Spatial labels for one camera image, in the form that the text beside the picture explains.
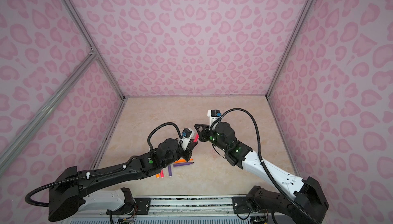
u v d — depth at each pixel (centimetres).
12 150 51
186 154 66
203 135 64
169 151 56
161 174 60
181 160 68
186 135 63
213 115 64
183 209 72
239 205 74
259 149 54
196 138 72
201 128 68
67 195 41
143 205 73
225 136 54
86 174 43
